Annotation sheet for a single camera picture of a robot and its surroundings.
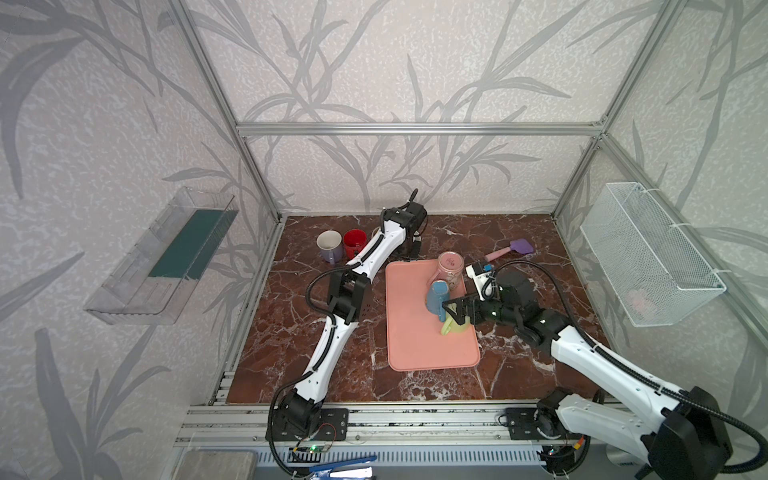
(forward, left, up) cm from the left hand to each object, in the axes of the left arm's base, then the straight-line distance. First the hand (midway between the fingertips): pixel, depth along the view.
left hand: (411, 249), depth 100 cm
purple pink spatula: (+7, -40, -6) cm, 41 cm away
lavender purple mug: (+3, +29, -2) cm, 29 cm away
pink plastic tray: (-30, -1, -5) cm, 30 cm away
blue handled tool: (-59, +13, -5) cm, 61 cm away
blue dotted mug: (-18, -8, +3) cm, 20 cm away
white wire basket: (-26, -51, +28) cm, 63 cm away
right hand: (-21, -11, +10) cm, 26 cm away
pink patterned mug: (-10, -12, +4) cm, 16 cm away
